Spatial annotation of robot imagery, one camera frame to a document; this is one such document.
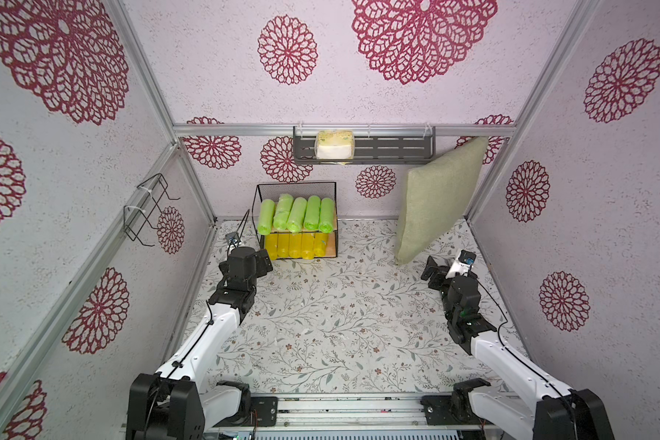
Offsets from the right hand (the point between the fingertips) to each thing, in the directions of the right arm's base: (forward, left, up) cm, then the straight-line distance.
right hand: (443, 259), depth 82 cm
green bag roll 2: (+22, +51, +1) cm, 56 cm away
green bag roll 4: (+18, +41, +1) cm, 45 cm away
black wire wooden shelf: (+40, +38, -6) cm, 56 cm away
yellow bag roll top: (+16, +39, -14) cm, 44 cm away
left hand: (0, +59, 0) cm, 59 cm away
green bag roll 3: (+16, +46, +1) cm, 49 cm away
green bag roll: (+17, +57, 0) cm, 59 cm away
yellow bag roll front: (+16, +58, -14) cm, 61 cm away
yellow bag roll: (+15, +48, -13) cm, 52 cm away
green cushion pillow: (+18, +1, +10) cm, 20 cm away
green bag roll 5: (+14, +36, 0) cm, 38 cm away
